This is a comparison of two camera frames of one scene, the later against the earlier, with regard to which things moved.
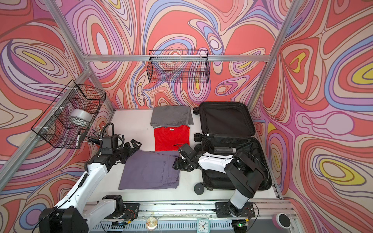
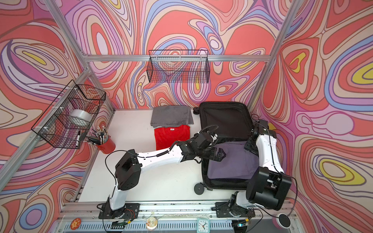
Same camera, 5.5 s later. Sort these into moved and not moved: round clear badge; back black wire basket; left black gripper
Moved: left black gripper
Not moved: round clear badge; back black wire basket
